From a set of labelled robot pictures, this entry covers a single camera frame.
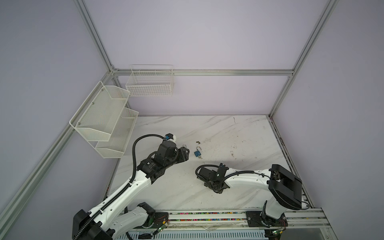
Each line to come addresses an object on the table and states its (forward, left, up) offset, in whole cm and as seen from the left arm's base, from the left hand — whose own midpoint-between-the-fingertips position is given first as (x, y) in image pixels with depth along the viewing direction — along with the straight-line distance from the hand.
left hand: (184, 152), depth 76 cm
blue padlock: (+11, -7, -19) cm, 24 cm away
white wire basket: (+46, +24, +13) cm, 54 cm away
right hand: (-11, -12, -19) cm, 25 cm away
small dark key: (+20, -7, -19) cm, 29 cm away
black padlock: (+17, +2, -19) cm, 26 cm away
